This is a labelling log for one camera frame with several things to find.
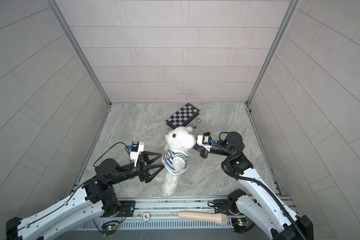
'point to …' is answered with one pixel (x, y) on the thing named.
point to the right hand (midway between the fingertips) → (187, 145)
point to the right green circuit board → (240, 224)
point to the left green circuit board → (109, 228)
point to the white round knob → (146, 216)
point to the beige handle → (216, 218)
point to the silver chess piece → (193, 126)
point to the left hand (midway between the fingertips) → (164, 165)
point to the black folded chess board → (182, 117)
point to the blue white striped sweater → (167, 161)
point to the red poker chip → (198, 121)
